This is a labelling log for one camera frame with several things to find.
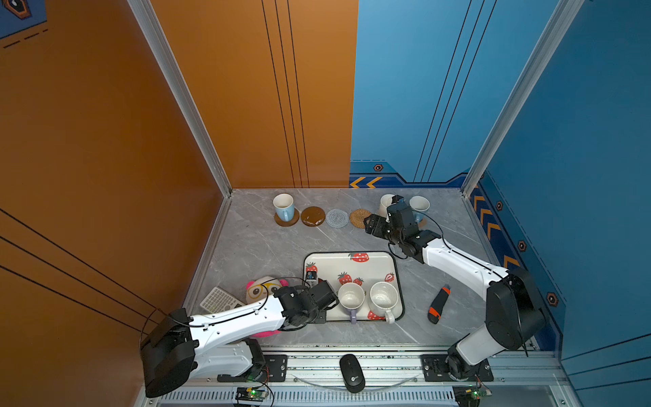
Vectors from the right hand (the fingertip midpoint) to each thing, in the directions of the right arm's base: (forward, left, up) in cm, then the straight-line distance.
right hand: (371, 223), depth 88 cm
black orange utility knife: (-24, -21, -16) cm, 36 cm away
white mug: (-20, -4, -16) cm, 26 cm away
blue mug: (+17, -23, -10) cm, 30 cm away
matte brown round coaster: (+12, +32, -14) cm, 37 cm away
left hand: (-26, +17, -12) cm, 34 cm away
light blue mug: (+12, +33, -4) cm, 35 cm away
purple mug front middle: (-20, +7, -15) cm, 26 cm away
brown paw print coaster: (+10, -24, -14) cm, 30 cm away
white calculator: (-22, +52, -14) cm, 58 cm away
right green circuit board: (-48, -25, -18) cm, 57 cm away
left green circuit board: (-47, +37, -17) cm, 63 cm away
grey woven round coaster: (+14, +12, -14) cm, 24 cm away
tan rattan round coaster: (+15, +3, -14) cm, 21 cm away
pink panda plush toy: (-21, +37, -8) cm, 43 cm away
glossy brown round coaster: (+15, +23, -14) cm, 31 cm away
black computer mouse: (-43, +8, -14) cm, 46 cm away
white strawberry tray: (-9, +2, -17) cm, 19 cm away
